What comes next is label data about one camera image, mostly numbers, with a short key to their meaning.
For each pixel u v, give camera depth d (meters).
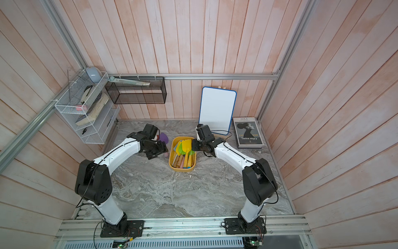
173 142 0.99
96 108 0.82
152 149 0.76
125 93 1.06
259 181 0.47
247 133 1.08
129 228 0.73
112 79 0.90
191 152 0.98
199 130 0.71
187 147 0.98
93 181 0.47
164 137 1.08
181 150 0.98
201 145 0.76
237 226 0.74
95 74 0.83
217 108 0.93
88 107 0.75
